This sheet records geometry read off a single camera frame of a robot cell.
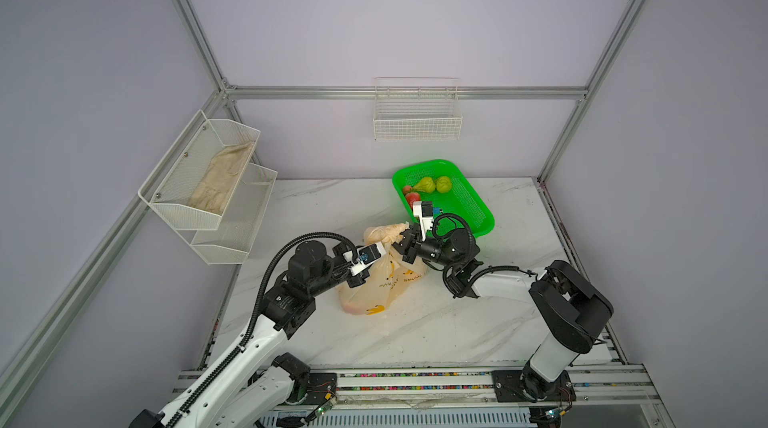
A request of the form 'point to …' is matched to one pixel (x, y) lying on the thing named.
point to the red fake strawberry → (412, 197)
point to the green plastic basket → (462, 198)
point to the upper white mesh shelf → (195, 182)
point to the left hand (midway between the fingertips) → (374, 246)
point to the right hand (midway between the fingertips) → (380, 235)
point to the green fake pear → (426, 184)
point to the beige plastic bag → (373, 294)
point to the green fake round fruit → (444, 184)
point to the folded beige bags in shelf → (220, 177)
